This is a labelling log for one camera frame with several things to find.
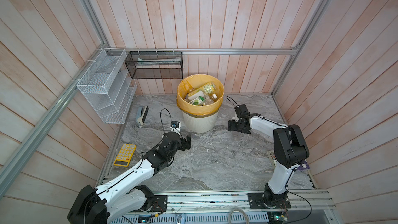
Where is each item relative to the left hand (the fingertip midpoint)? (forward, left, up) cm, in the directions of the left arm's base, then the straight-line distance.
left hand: (182, 137), depth 81 cm
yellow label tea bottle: (+25, -15, +12) cm, 32 cm away
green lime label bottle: (+16, -9, +12) cm, 21 cm away
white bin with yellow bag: (+8, -9, +6) cm, 13 cm away
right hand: (+14, -32, -12) cm, 37 cm away
